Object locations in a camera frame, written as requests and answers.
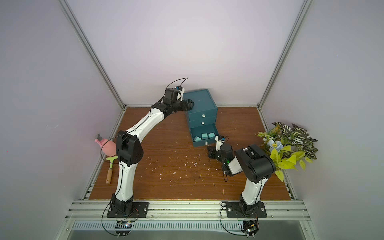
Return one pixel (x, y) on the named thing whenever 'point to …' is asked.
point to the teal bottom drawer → (208, 128)
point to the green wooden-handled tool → (109, 174)
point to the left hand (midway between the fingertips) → (191, 102)
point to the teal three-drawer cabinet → (203, 99)
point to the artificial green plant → (287, 146)
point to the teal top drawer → (202, 114)
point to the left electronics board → (123, 224)
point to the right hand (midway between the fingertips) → (208, 145)
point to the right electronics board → (250, 227)
